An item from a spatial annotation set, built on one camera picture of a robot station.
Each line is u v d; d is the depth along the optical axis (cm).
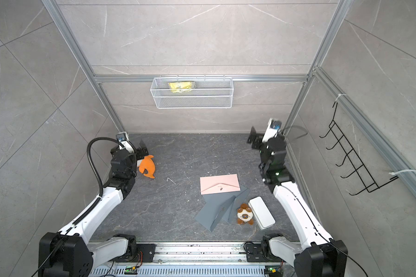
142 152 74
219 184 90
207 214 84
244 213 82
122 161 58
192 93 93
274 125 59
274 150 51
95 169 54
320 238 40
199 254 75
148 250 73
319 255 37
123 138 65
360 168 63
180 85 84
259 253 73
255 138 65
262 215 80
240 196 88
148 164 97
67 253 39
